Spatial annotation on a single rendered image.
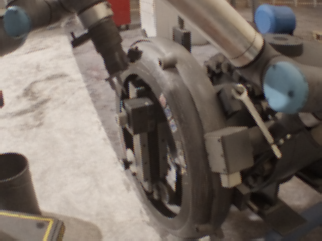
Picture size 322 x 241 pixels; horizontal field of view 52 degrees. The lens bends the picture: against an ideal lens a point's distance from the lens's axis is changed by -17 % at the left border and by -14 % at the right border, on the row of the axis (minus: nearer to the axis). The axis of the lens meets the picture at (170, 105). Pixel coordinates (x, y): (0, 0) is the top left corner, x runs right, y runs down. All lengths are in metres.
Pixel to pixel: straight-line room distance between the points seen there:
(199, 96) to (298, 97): 0.45
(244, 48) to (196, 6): 0.13
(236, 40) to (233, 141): 0.31
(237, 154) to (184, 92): 0.24
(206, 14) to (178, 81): 0.42
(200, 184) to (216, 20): 0.52
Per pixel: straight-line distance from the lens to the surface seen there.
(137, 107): 1.18
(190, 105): 1.03
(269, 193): 1.54
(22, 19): 0.91
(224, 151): 0.93
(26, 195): 1.86
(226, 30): 0.69
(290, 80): 0.63
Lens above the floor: 1.25
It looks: 22 degrees down
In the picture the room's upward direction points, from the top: 3 degrees counter-clockwise
